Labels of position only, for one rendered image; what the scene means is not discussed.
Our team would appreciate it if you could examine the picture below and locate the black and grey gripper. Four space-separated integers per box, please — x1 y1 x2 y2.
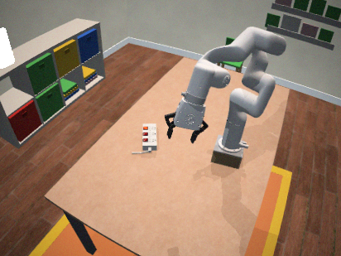
165 98 209 143

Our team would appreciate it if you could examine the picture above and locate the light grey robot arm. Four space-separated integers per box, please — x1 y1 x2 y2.
181 27 286 153

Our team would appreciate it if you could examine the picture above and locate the white power strip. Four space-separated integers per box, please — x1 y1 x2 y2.
132 123 157 154

